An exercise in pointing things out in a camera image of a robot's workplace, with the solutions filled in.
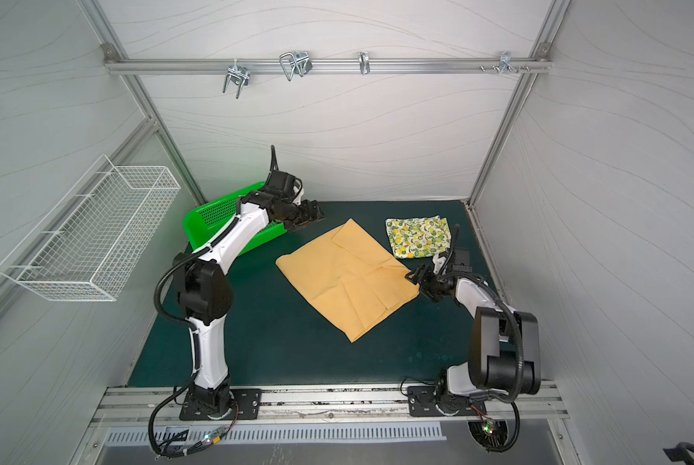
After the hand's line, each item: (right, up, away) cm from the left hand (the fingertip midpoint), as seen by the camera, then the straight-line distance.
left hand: (321, 214), depth 92 cm
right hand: (+31, -20, 0) cm, 37 cm away
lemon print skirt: (+35, -8, +16) cm, 39 cm away
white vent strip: (-38, -53, -25) cm, 70 cm away
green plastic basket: (-48, -3, +18) cm, 51 cm away
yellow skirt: (+11, -21, +6) cm, 25 cm away
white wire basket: (-53, -9, -23) cm, 59 cm away
